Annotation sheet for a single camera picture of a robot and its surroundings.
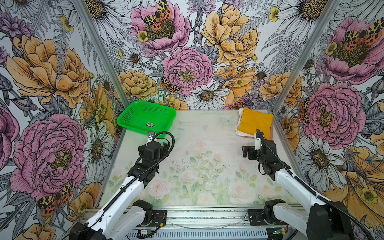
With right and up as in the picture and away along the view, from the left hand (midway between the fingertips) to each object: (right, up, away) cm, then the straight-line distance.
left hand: (154, 148), depth 81 cm
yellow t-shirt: (+62, +16, +28) cm, 70 cm away
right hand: (+53, -2, +6) cm, 54 cm away
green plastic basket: (-18, +19, +37) cm, 45 cm away
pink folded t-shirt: (+73, +4, +22) cm, 76 cm away
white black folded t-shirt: (+53, +7, +24) cm, 58 cm away
